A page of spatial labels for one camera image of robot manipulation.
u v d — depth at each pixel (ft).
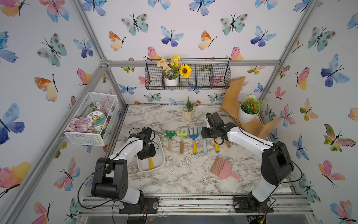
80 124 1.94
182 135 3.33
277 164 1.51
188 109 3.59
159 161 2.90
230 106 3.62
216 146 3.13
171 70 2.85
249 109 2.91
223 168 2.84
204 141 3.22
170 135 3.33
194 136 3.31
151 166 2.83
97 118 2.15
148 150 2.57
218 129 2.18
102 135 2.18
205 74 3.23
